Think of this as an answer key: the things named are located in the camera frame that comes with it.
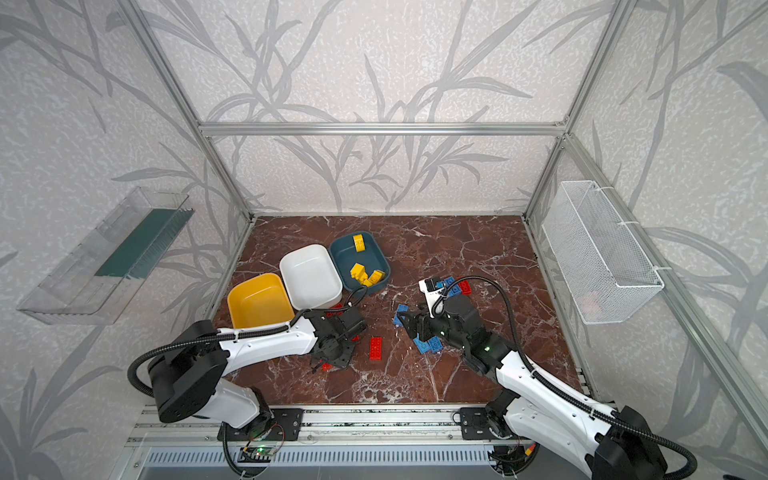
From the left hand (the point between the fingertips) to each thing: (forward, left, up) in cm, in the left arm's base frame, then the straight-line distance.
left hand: (345, 350), depth 85 cm
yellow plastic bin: (+15, +30, 0) cm, 33 cm away
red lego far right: (+20, -37, +2) cm, 42 cm away
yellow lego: (+38, 0, +1) cm, 38 cm away
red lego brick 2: (-5, +4, +1) cm, 7 cm away
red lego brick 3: (+2, -1, +20) cm, 21 cm away
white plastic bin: (+25, +15, -2) cm, 29 cm away
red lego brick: (0, -9, +1) cm, 9 cm away
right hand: (+7, -18, +16) cm, 25 cm away
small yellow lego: (+24, -7, +1) cm, 25 cm away
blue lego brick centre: (+13, -16, 0) cm, 20 cm away
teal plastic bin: (+34, +5, -1) cm, 35 cm away
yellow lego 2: (+24, -2, +5) cm, 24 cm away
